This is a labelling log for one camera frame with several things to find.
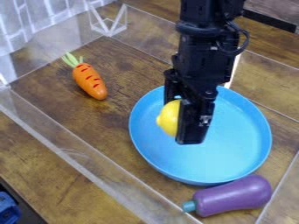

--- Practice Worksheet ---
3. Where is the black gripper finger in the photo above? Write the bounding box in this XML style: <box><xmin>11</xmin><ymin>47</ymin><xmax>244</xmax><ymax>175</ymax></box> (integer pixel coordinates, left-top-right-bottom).
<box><xmin>163</xmin><ymin>69</ymin><xmax>185</xmax><ymax>104</ymax></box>
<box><xmin>175</xmin><ymin>97</ymin><xmax>215</xmax><ymax>144</ymax></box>

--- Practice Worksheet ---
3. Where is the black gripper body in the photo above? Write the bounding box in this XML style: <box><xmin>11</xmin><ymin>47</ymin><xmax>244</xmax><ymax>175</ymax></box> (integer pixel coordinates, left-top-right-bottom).
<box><xmin>171</xmin><ymin>27</ymin><xmax>249</xmax><ymax>101</ymax></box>

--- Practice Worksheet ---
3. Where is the yellow toy lemon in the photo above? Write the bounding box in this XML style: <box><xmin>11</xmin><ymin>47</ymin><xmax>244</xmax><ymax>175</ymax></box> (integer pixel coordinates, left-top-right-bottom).
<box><xmin>157</xmin><ymin>100</ymin><xmax>181</xmax><ymax>137</ymax></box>

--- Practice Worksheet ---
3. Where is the orange toy carrot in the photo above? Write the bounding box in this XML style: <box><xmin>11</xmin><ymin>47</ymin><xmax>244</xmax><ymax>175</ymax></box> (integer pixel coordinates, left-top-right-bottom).
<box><xmin>62</xmin><ymin>52</ymin><xmax>109</xmax><ymax>100</ymax></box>

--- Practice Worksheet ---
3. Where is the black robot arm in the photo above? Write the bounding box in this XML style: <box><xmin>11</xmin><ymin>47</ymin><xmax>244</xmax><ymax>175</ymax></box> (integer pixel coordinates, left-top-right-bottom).
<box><xmin>163</xmin><ymin>0</ymin><xmax>249</xmax><ymax>144</ymax></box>

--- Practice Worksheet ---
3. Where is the blue round tray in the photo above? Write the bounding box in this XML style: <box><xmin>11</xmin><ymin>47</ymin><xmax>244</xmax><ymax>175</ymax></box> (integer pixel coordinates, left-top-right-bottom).
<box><xmin>129</xmin><ymin>87</ymin><xmax>273</xmax><ymax>186</ymax></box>

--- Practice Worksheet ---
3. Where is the purple toy eggplant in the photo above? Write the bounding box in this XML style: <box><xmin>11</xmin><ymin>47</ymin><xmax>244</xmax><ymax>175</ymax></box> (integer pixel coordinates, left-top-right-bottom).
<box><xmin>182</xmin><ymin>175</ymin><xmax>273</xmax><ymax>217</ymax></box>

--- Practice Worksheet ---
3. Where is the white mesh curtain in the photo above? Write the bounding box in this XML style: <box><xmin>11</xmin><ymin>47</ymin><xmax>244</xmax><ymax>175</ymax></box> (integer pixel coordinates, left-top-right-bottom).
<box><xmin>0</xmin><ymin>0</ymin><xmax>105</xmax><ymax>56</ymax></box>

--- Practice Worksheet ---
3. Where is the blue object at corner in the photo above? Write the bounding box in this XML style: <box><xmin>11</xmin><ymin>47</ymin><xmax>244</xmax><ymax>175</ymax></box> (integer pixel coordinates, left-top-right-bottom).
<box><xmin>0</xmin><ymin>192</ymin><xmax>22</xmax><ymax>224</ymax></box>

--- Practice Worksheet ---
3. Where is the clear acrylic enclosure wall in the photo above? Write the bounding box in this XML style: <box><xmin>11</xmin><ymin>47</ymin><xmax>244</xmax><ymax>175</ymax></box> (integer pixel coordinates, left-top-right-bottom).
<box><xmin>0</xmin><ymin>0</ymin><xmax>299</xmax><ymax>224</ymax></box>

